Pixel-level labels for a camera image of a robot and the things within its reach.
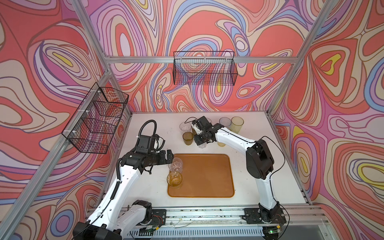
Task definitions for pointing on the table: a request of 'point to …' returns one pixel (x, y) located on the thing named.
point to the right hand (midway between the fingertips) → (199, 141)
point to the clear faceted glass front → (203, 145)
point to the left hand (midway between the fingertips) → (167, 155)
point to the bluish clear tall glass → (225, 121)
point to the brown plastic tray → (205, 175)
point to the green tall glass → (236, 123)
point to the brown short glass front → (188, 137)
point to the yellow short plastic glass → (174, 179)
